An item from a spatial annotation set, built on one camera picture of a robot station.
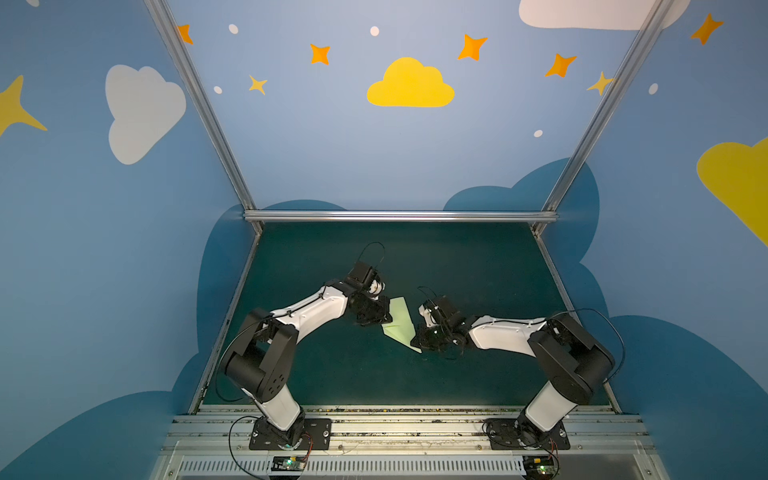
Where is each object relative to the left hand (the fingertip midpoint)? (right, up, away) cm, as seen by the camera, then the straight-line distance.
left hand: (395, 319), depth 86 cm
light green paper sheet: (+2, -4, +7) cm, 8 cm away
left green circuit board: (-27, -32, -15) cm, 44 cm away
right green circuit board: (+35, -33, -15) cm, 50 cm away
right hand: (+5, -7, +3) cm, 9 cm away
